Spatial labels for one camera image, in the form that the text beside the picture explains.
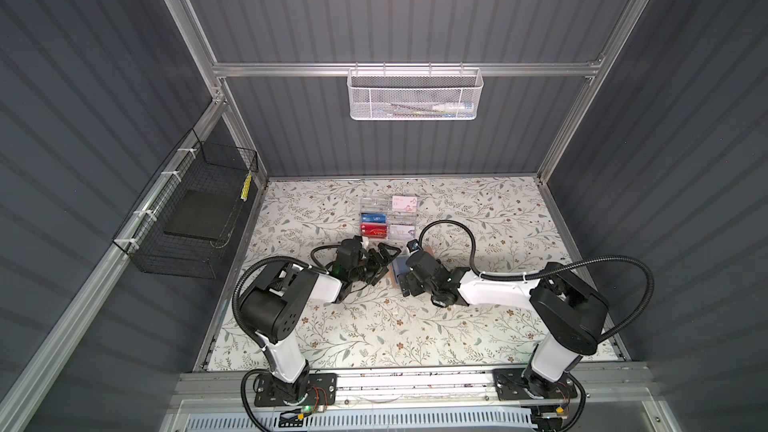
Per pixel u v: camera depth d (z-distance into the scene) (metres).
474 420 0.77
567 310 0.48
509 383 0.73
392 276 0.92
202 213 0.72
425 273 0.69
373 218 1.02
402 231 1.00
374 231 1.02
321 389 0.72
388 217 1.02
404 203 1.01
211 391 0.74
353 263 0.76
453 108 0.89
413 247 0.81
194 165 0.79
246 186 0.83
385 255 0.84
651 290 0.46
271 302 0.49
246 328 0.47
